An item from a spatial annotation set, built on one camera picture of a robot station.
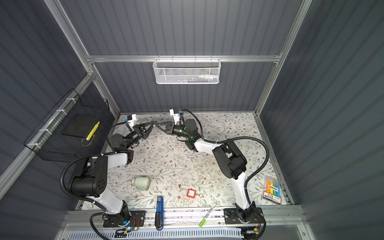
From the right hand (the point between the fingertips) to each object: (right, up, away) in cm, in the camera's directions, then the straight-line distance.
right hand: (157, 128), depth 77 cm
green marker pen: (+24, -46, -4) cm, 52 cm away
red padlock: (+18, -35, +3) cm, 40 cm away
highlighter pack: (+62, -34, +4) cm, 71 cm away
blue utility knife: (+2, -43, -5) cm, 43 cm away
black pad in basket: (-38, +2, -3) cm, 38 cm away
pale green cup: (-8, -29, 0) cm, 30 cm away
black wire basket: (-43, -5, -14) cm, 46 cm away
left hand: (-1, +3, 0) cm, 3 cm away
